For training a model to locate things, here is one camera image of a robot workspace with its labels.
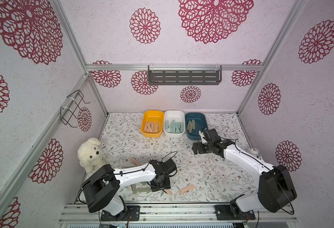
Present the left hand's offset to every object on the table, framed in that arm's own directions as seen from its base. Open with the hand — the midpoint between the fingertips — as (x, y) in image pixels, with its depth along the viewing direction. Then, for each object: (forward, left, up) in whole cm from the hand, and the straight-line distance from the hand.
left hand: (164, 189), depth 81 cm
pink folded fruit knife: (+19, +21, -2) cm, 28 cm away
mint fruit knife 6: (+44, -4, -2) cm, 44 cm away
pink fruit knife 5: (-1, -2, -2) cm, 3 cm away
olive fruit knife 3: (+45, -20, -2) cm, 49 cm away
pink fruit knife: (+46, +10, -1) cm, 47 cm away
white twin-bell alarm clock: (+18, -53, +10) cm, 57 cm away
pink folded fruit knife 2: (+1, -13, -1) cm, 13 cm away
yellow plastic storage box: (+55, +7, 0) cm, 56 cm away
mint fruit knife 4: (+45, -8, -1) cm, 46 cm away
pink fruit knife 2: (+45, +14, -1) cm, 47 cm away
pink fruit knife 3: (+45, +7, -2) cm, 45 cm away
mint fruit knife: (+49, -1, -3) cm, 49 cm away
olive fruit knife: (+47, -19, -1) cm, 51 cm away
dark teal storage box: (+51, -29, -4) cm, 59 cm away
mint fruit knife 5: (+45, -10, -1) cm, 46 cm away
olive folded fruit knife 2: (0, +12, -1) cm, 12 cm away
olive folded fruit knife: (+1, +18, -1) cm, 18 cm away
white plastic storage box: (+50, -7, -2) cm, 51 cm away
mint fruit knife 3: (+43, -5, -1) cm, 44 cm away
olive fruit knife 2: (+47, -22, -2) cm, 52 cm away
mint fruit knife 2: (+48, -5, -2) cm, 49 cm away
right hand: (+24, -21, +9) cm, 33 cm away
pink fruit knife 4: (+44, +12, -1) cm, 45 cm away
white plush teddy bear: (+13, +40, +16) cm, 45 cm away
